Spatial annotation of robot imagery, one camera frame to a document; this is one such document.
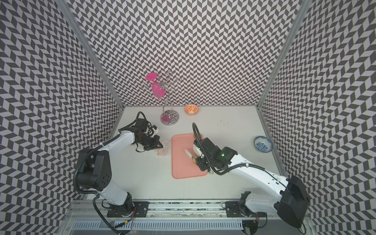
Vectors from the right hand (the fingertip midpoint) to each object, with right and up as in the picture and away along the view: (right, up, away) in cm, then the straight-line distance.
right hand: (202, 164), depth 77 cm
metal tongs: (-4, +2, +1) cm, 5 cm away
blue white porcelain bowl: (+41, +7, +18) cm, 45 cm away
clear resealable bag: (-23, +4, +12) cm, 26 cm away
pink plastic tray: (-11, -6, +13) cm, 18 cm away
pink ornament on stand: (-34, +46, +41) cm, 71 cm away
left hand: (-24, +7, +11) cm, 27 cm away
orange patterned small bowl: (-7, +31, +36) cm, 48 cm away
